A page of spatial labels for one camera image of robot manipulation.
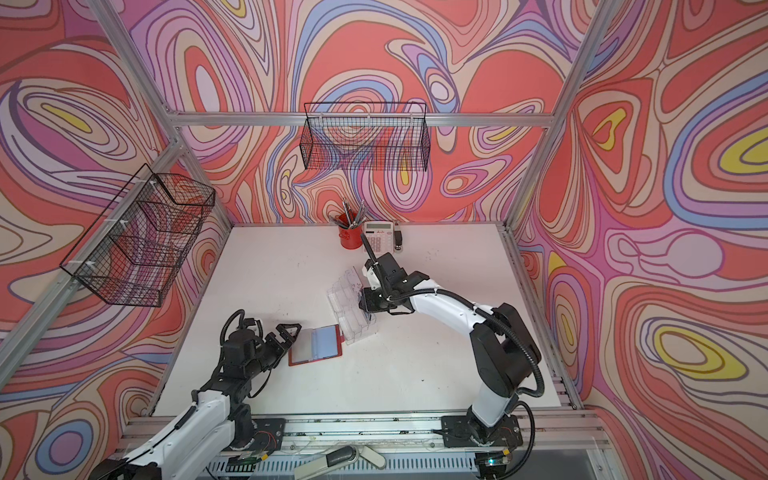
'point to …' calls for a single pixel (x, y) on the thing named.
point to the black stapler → (397, 237)
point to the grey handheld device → (336, 458)
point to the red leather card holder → (314, 344)
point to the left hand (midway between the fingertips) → (300, 332)
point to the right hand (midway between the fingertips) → (367, 311)
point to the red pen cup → (351, 238)
